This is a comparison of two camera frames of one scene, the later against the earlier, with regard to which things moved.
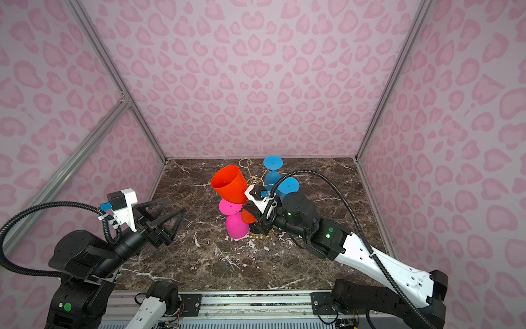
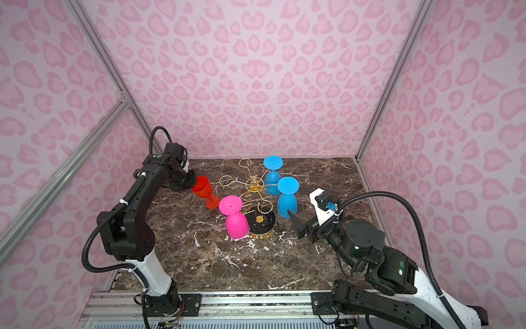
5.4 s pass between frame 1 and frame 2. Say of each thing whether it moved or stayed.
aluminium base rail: stayed
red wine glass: moved
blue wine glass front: stayed
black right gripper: moved
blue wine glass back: stayed
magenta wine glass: stayed
